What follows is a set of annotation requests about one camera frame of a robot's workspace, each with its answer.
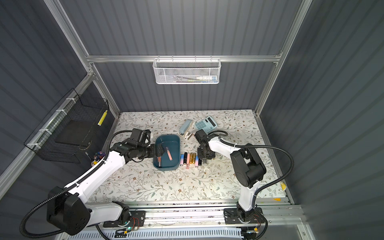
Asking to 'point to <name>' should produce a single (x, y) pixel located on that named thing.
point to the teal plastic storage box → (173, 142)
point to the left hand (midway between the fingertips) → (159, 152)
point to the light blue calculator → (207, 125)
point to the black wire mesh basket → (67, 133)
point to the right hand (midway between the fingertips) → (205, 156)
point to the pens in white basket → (198, 79)
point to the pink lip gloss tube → (169, 153)
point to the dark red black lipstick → (159, 161)
